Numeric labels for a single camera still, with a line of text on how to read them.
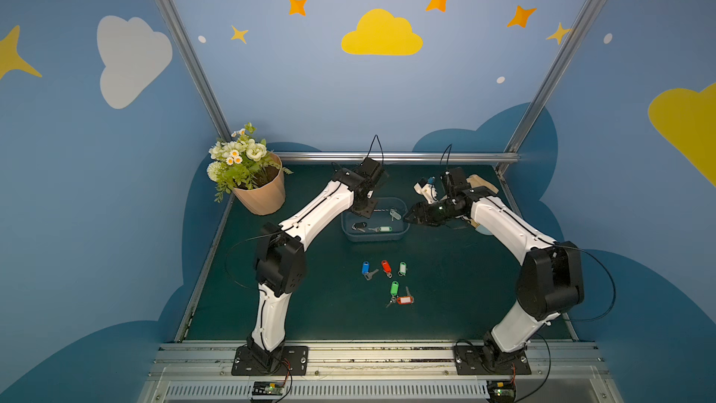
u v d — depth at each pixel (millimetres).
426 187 820
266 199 934
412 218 838
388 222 1042
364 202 801
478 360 739
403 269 917
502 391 731
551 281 466
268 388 718
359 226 1019
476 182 1153
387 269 920
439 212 755
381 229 1019
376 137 801
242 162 768
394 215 1050
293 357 749
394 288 883
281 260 501
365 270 914
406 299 860
